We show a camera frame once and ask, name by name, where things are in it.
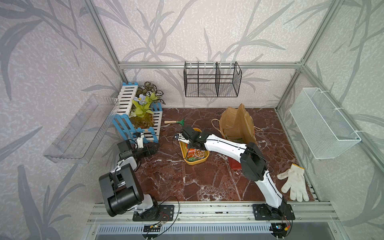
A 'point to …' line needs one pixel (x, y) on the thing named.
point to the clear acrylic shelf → (78, 139)
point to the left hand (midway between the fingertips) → (152, 144)
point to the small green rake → (182, 122)
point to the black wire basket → (212, 79)
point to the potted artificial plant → (142, 114)
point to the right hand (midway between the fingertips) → (192, 133)
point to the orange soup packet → (194, 154)
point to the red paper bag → (237, 124)
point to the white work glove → (296, 183)
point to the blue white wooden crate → (121, 122)
